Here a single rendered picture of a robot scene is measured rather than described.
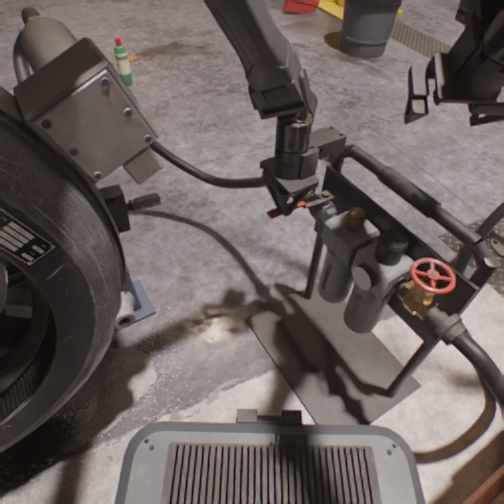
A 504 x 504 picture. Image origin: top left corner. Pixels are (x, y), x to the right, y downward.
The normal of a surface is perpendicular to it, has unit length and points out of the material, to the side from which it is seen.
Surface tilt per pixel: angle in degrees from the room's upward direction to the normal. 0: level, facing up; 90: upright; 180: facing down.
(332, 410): 0
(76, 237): 87
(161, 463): 0
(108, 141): 90
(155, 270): 0
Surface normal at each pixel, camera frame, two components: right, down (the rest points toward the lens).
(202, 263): 0.02, -0.66
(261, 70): -0.04, 0.97
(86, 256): 0.73, 0.50
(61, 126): 0.52, 0.65
